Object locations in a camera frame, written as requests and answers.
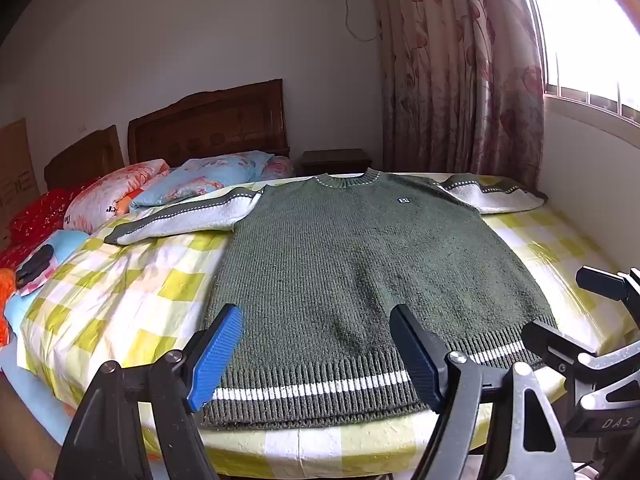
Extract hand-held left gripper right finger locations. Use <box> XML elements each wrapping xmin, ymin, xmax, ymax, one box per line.
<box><xmin>389</xmin><ymin>304</ymin><xmax>576</xmax><ymax>480</ymax></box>

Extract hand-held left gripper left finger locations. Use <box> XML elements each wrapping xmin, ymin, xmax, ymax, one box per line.
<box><xmin>52</xmin><ymin>304</ymin><xmax>244</xmax><ymax>480</ymax></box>

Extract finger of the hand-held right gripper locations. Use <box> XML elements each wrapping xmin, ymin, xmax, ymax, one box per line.
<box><xmin>576</xmin><ymin>266</ymin><xmax>640</xmax><ymax>316</ymax></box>
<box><xmin>520</xmin><ymin>321</ymin><xmax>601</xmax><ymax>376</ymax></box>

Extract green knit sweater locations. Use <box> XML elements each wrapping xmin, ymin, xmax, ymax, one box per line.
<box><xmin>104</xmin><ymin>167</ymin><xmax>558</xmax><ymax>431</ymax></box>

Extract yellow checked bed sheet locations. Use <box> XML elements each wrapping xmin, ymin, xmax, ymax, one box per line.
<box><xmin>17</xmin><ymin>172</ymin><xmax>638</xmax><ymax>466</ymax></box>

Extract blue floral pillow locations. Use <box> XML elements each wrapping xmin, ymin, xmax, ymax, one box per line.
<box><xmin>129</xmin><ymin>150</ymin><xmax>296</xmax><ymax>211</ymax></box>

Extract light blue cloth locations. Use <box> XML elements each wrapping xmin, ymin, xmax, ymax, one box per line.
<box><xmin>4</xmin><ymin>230</ymin><xmax>92</xmax><ymax>333</ymax></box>

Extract pink floral pillow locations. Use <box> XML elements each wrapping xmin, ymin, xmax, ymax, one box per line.
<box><xmin>63</xmin><ymin>159</ymin><xmax>171</xmax><ymax>235</ymax></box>

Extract black plastic object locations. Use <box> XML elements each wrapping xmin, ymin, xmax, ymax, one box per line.
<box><xmin>15</xmin><ymin>244</ymin><xmax>53</xmax><ymax>283</ymax></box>

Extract dark wooden nightstand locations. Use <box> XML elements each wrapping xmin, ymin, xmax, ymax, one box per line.
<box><xmin>300</xmin><ymin>149</ymin><xmax>373</xmax><ymax>177</ymax></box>

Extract orange cloth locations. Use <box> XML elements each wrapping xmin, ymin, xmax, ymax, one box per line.
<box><xmin>0</xmin><ymin>267</ymin><xmax>16</xmax><ymax>347</ymax></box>

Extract red floral blanket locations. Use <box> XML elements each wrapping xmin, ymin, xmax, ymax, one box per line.
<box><xmin>0</xmin><ymin>180</ymin><xmax>96</xmax><ymax>271</ymax></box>

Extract large wooden headboard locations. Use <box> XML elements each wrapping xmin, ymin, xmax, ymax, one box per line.
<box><xmin>127</xmin><ymin>79</ymin><xmax>291</xmax><ymax>167</ymax></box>

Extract small wooden headboard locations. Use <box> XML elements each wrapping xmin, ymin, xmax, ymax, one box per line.
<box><xmin>44</xmin><ymin>125</ymin><xmax>125</xmax><ymax>191</ymax></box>

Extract window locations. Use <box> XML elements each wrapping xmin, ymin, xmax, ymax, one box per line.
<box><xmin>520</xmin><ymin>0</ymin><xmax>640</xmax><ymax>126</ymax></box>

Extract pink floral curtain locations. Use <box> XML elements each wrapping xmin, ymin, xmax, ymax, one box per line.
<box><xmin>369</xmin><ymin>0</ymin><xmax>546</xmax><ymax>191</ymax></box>

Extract cardboard box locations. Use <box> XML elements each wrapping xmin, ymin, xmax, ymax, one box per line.
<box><xmin>0</xmin><ymin>118</ymin><xmax>41</xmax><ymax>251</ymax></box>

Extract white power cable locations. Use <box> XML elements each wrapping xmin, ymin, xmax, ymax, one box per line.
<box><xmin>342</xmin><ymin>0</ymin><xmax>378</xmax><ymax>42</ymax></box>

